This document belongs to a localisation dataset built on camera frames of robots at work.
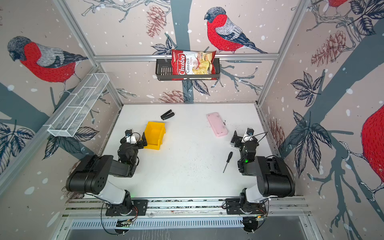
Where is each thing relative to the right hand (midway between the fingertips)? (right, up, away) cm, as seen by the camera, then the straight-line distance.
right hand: (242, 134), depth 90 cm
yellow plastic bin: (-58, -1, +14) cm, 59 cm away
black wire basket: (-50, +42, +6) cm, 65 cm away
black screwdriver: (-8, -15, +1) cm, 17 cm away
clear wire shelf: (-92, +8, -18) cm, 94 cm away
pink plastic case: (-12, +5, +18) cm, 23 cm away
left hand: (-66, +1, -1) cm, 66 cm away
